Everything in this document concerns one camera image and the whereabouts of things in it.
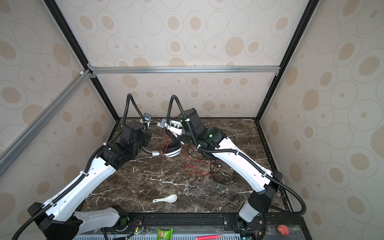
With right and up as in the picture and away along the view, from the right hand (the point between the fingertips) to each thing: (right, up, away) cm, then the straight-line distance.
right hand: (182, 123), depth 69 cm
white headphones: (-6, -13, +3) cm, 15 cm away
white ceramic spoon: (-6, -40, +11) cm, 42 cm away
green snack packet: (-8, -52, -1) cm, 52 cm away
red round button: (+47, -50, 0) cm, 69 cm away
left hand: (-17, -1, +1) cm, 17 cm away
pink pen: (+13, -54, 0) cm, 55 cm away
